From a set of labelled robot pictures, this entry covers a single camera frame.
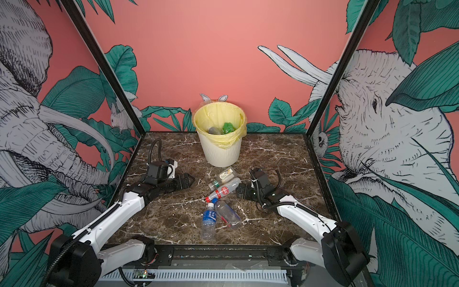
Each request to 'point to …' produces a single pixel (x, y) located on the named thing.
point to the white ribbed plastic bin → (222, 158)
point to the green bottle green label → (228, 127)
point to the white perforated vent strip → (204, 275)
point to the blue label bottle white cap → (208, 222)
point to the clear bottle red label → (223, 190)
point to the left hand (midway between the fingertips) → (188, 178)
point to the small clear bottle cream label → (226, 176)
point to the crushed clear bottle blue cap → (228, 214)
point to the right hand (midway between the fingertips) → (240, 189)
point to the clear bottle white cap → (214, 130)
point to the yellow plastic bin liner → (215, 113)
